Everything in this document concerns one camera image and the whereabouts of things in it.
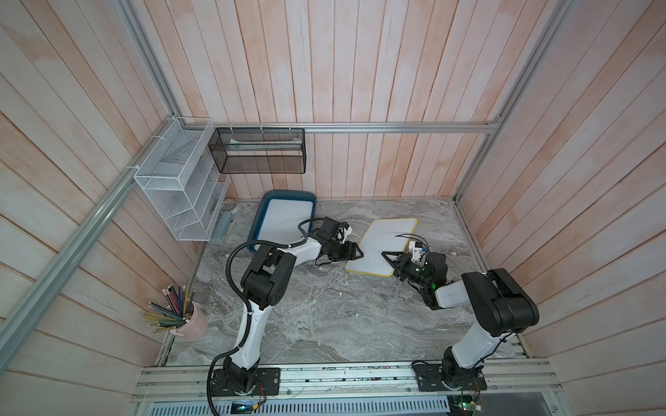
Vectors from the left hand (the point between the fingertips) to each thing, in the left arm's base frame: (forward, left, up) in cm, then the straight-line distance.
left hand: (357, 259), depth 98 cm
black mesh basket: (+38, +40, +23) cm, 59 cm away
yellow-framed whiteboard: (+15, -13, -4) cm, 20 cm away
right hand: (-2, -8, +7) cm, 11 cm away
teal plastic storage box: (+28, +40, +3) cm, 49 cm away
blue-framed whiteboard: (+22, +32, +2) cm, 39 cm away
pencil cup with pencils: (-24, +58, +6) cm, 63 cm away
